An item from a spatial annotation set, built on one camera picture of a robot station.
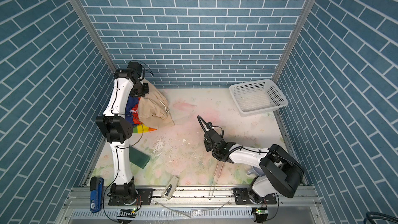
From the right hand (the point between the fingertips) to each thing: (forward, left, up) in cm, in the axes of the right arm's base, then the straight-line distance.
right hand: (207, 136), depth 89 cm
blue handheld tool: (-32, +50, -1) cm, 59 cm away
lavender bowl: (-17, -26, +1) cm, 31 cm away
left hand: (+18, +39, +15) cm, 45 cm away
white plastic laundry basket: (+38, -35, -5) cm, 52 cm away
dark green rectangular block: (-15, +38, -3) cm, 41 cm away
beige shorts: (+9, +32, +10) cm, 35 cm away
